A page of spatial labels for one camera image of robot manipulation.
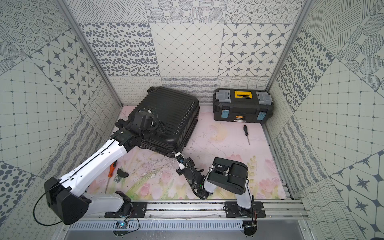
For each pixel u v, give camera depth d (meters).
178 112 0.90
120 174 0.83
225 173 0.54
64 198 0.37
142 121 0.56
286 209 0.77
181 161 0.70
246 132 1.04
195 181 0.61
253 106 0.98
